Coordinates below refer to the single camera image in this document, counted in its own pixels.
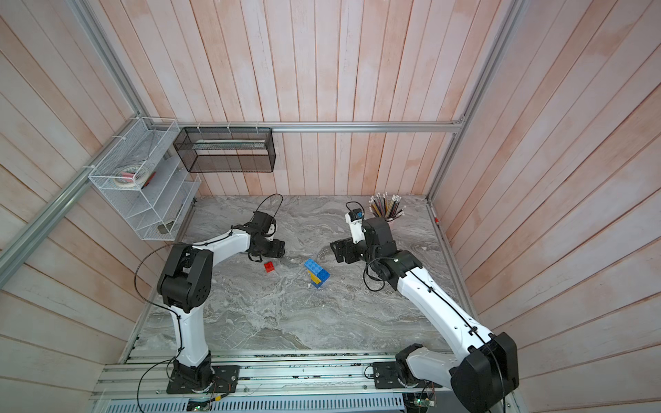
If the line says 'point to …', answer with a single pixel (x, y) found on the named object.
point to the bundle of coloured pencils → (385, 206)
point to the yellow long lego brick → (314, 278)
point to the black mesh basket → (226, 150)
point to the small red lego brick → (268, 267)
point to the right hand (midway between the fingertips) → (342, 239)
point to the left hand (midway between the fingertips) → (275, 253)
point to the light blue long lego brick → (312, 266)
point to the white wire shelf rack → (157, 210)
